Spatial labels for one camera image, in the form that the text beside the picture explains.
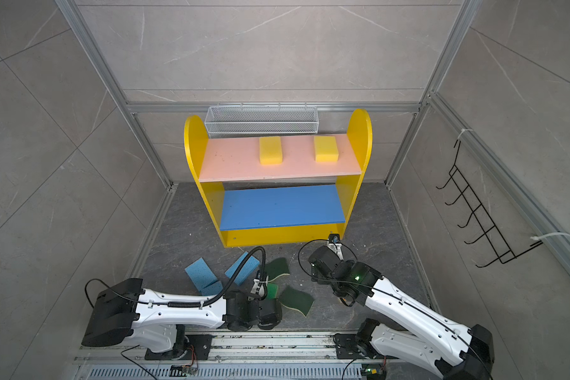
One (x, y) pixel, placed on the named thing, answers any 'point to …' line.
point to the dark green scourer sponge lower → (298, 299)
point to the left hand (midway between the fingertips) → (273, 305)
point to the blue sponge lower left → (213, 289)
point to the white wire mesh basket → (249, 121)
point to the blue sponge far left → (200, 273)
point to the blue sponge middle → (247, 271)
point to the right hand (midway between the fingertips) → (329, 266)
